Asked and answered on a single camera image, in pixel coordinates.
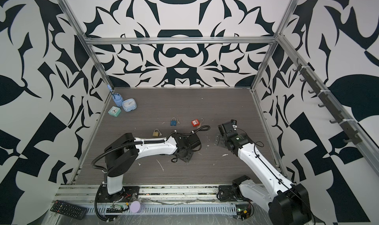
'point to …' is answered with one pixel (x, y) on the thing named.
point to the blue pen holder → (116, 97)
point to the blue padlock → (173, 123)
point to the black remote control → (69, 210)
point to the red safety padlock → (196, 123)
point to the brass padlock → (156, 133)
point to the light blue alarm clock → (129, 104)
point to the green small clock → (114, 111)
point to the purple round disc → (134, 206)
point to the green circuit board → (116, 208)
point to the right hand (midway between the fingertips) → (225, 139)
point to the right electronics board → (243, 211)
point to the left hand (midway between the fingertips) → (188, 153)
